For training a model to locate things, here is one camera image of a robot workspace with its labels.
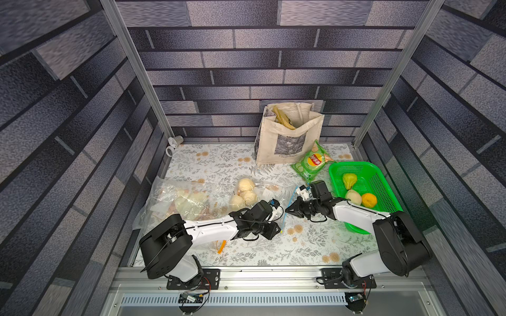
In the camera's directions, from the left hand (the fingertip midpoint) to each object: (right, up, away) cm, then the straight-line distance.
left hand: (280, 229), depth 80 cm
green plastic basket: (+50, +19, +20) cm, 57 cm away
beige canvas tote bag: (+1, +37, +18) cm, 41 cm away
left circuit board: (-36, -22, -9) cm, 44 cm away
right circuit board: (+27, -23, -9) cm, 37 cm away
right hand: (+3, +7, +7) cm, 10 cm away
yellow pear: (+43, +10, +9) cm, 45 cm away
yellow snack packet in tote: (+3, +50, +15) cm, 52 cm away
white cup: (-59, +40, +34) cm, 79 cm away
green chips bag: (+19, +28, +17) cm, 38 cm away
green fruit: (+38, +19, +17) cm, 46 cm away
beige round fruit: (+36, +12, +9) cm, 39 cm away
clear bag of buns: (-14, +14, +12) cm, 23 cm away
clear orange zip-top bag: (-42, +9, +13) cm, 45 cm away
